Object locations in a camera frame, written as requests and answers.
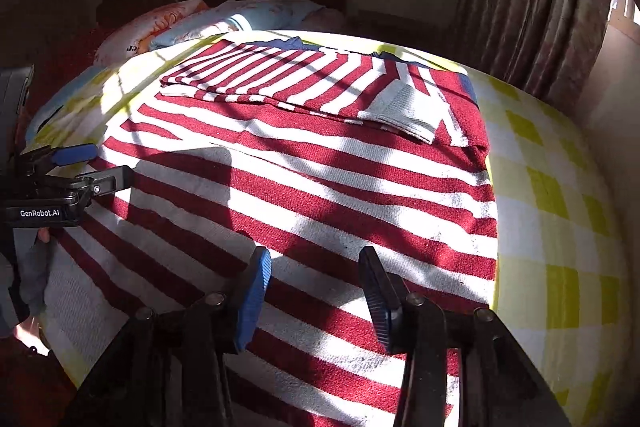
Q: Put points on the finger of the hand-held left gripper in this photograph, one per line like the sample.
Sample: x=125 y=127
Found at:
x=75 y=153
x=110 y=179

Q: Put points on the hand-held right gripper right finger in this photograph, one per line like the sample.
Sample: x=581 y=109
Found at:
x=377 y=302

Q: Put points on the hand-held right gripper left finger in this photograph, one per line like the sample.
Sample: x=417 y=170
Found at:
x=252 y=302

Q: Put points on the red white striped sweater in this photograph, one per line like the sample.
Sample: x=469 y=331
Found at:
x=300 y=187

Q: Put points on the person's left hand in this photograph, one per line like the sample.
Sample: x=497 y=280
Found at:
x=44 y=235

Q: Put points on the light blue cloth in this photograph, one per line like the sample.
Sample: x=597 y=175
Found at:
x=65 y=99

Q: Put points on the red blanket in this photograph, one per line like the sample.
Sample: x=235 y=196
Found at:
x=70 y=57

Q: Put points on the person's foot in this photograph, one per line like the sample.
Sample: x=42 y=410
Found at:
x=32 y=334

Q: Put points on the brown board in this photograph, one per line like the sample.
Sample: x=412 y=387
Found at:
x=45 y=17

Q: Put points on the orange floral pillow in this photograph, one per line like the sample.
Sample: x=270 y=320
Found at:
x=145 y=32

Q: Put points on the bed with yellow checked sheet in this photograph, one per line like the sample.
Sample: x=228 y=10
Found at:
x=545 y=187

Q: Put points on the light blue pillow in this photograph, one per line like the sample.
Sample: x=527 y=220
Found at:
x=260 y=12

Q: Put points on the dark wooden nightstand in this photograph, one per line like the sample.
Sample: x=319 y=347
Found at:
x=395 y=24

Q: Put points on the floral curtain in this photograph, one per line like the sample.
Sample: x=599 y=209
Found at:
x=535 y=7

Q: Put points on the window with white frame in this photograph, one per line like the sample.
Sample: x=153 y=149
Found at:
x=625 y=7

